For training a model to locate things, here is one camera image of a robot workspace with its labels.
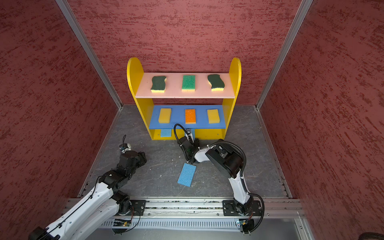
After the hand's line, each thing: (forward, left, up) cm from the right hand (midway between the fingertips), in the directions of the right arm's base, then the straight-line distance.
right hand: (189, 142), depth 100 cm
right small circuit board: (-46, -26, -2) cm, 53 cm away
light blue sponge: (+6, +16, +3) cm, 17 cm away
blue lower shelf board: (+10, +7, +15) cm, 19 cm away
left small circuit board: (-45, +34, -2) cm, 56 cm away
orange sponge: (+8, -2, +17) cm, 18 cm away
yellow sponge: (+11, +15, +16) cm, 25 cm away
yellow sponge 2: (+9, -16, +16) cm, 24 cm away
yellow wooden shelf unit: (+38, -9, +2) cm, 39 cm away
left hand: (-15, +27, +8) cm, 32 cm away
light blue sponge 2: (-23, +1, +1) cm, 23 cm away
